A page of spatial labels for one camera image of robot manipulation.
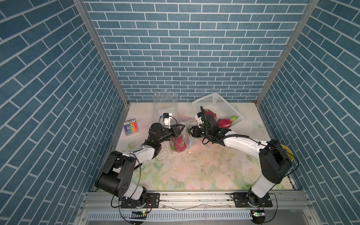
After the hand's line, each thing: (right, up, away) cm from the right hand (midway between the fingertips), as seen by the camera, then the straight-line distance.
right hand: (190, 131), depth 86 cm
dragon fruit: (+25, +4, +10) cm, 27 cm away
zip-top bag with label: (-21, +20, +33) cm, 44 cm away
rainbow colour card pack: (-44, +1, +16) cm, 47 cm away
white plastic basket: (+21, +21, +29) cm, 41 cm away
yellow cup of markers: (+55, -10, -8) cm, 56 cm away
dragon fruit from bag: (+15, +12, +19) cm, 26 cm away
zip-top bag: (-3, -1, -4) cm, 5 cm away
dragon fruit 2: (-7, -8, -1) cm, 10 cm away
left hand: (-1, +3, -5) cm, 6 cm away
